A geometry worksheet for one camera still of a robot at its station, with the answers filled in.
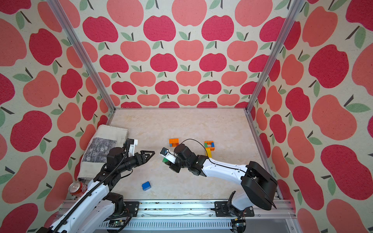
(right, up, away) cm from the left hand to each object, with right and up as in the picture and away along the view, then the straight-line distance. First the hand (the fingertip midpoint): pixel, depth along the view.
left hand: (152, 157), depth 76 cm
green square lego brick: (+32, +3, +22) cm, 39 cm away
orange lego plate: (+10, +3, +22) cm, 24 cm away
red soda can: (-36, -14, -5) cm, 39 cm away
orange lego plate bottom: (+11, +6, +19) cm, 23 cm away
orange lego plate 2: (+34, +4, +22) cm, 41 cm away
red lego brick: (+12, +4, +20) cm, 24 cm away
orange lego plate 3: (+35, +1, +20) cm, 41 cm away
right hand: (+8, -3, +4) cm, 9 cm away
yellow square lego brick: (+33, -1, +19) cm, 39 cm away
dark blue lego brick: (+36, +3, +20) cm, 42 cm away
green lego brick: (+8, 0, -6) cm, 10 cm away
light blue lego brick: (+8, +3, +21) cm, 22 cm away
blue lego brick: (-5, -18, +5) cm, 19 cm away
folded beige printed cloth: (-34, +8, +19) cm, 40 cm away
